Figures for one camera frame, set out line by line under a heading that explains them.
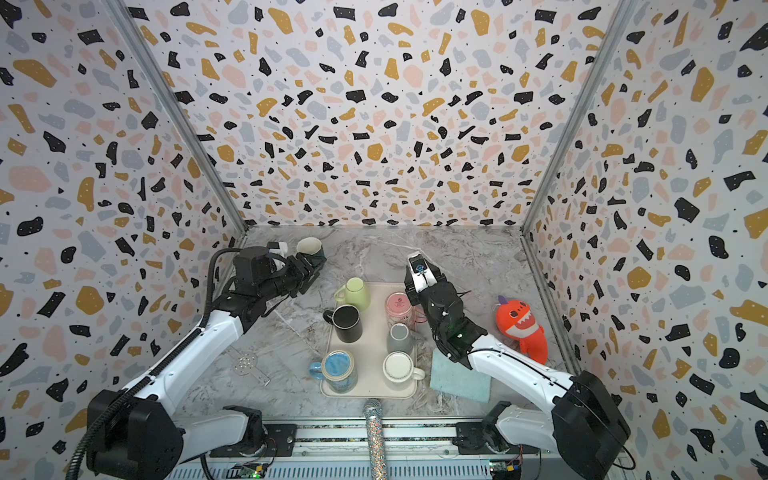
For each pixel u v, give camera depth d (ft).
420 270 2.09
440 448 2.42
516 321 2.87
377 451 2.30
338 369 2.45
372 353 2.95
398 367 2.57
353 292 2.97
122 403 1.27
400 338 2.68
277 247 2.50
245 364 2.81
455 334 2.01
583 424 1.33
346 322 2.80
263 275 2.05
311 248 3.42
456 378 2.75
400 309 2.81
